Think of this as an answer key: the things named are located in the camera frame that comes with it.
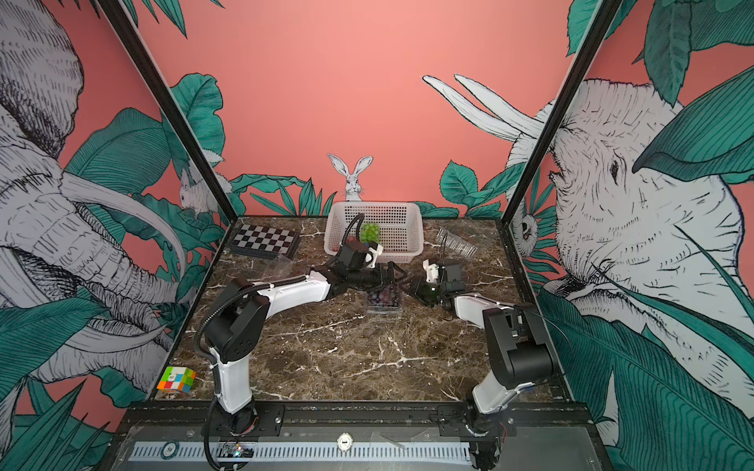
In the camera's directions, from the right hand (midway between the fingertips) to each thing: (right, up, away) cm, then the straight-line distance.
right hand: (402, 283), depth 91 cm
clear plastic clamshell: (+19, +13, +10) cm, 25 cm away
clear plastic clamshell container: (-8, -8, -1) cm, 11 cm away
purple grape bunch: (-5, -4, +1) cm, 6 cm away
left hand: (0, +3, -5) cm, 5 cm away
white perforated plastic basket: (+1, +20, +27) cm, 34 cm away
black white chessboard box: (-51, +13, +17) cm, 55 cm away
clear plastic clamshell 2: (-44, +4, +12) cm, 46 cm away
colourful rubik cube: (-60, -23, -16) cm, 66 cm away
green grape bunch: (-11, +17, +16) cm, 26 cm away
